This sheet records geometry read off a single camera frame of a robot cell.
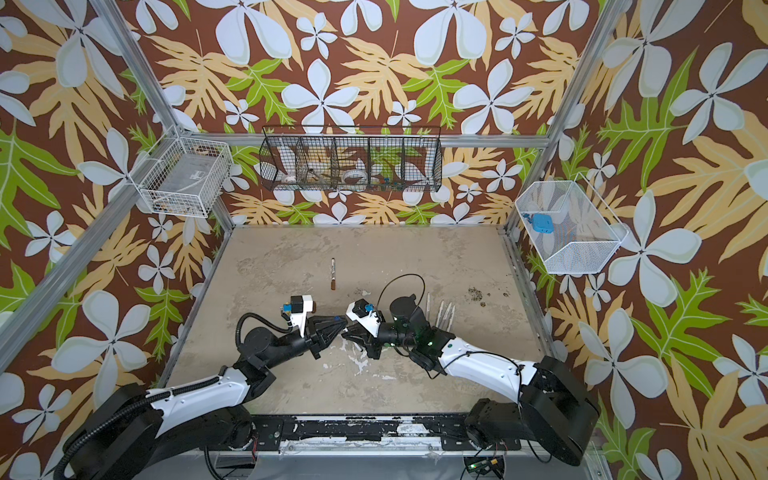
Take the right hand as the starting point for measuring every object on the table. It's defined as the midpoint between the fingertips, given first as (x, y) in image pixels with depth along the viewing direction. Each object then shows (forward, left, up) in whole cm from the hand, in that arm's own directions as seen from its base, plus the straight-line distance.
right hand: (344, 335), depth 73 cm
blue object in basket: (+30, -57, +8) cm, 65 cm away
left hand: (+3, 0, +5) cm, 6 cm away
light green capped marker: (+13, -32, -17) cm, 38 cm away
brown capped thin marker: (+30, +8, -16) cm, 35 cm away
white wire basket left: (+42, +48, +17) cm, 66 cm away
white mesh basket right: (+22, -63, +13) cm, 68 cm away
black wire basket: (+56, 0, +14) cm, 58 cm away
